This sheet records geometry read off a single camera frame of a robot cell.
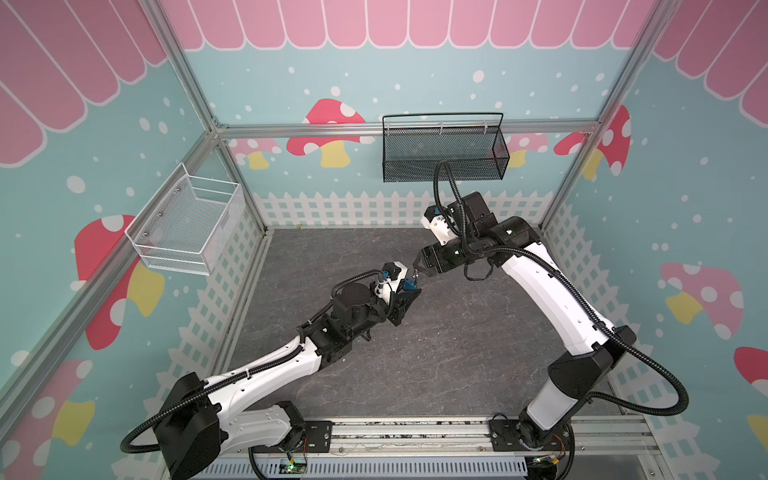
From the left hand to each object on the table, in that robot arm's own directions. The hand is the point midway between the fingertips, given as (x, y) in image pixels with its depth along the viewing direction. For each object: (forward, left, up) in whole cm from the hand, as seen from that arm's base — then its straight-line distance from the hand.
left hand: (413, 291), depth 73 cm
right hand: (+6, -3, +5) cm, 8 cm away
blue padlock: (0, +1, +3) cm, 3 cm away
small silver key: (+1, 0, +7) cm, 7 cm away
